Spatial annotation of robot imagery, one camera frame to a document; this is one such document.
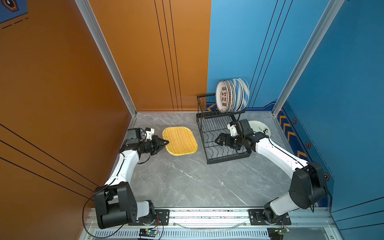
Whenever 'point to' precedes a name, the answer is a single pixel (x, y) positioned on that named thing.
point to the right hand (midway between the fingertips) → (220, 142)
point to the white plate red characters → (222, 96)
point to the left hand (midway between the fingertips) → (168, 141)
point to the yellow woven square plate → (181, 141)
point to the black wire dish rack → (212, 122)
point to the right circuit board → (277, 233)
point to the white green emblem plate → (233, 95)
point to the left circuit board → (148, 232)
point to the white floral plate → (258, 126)
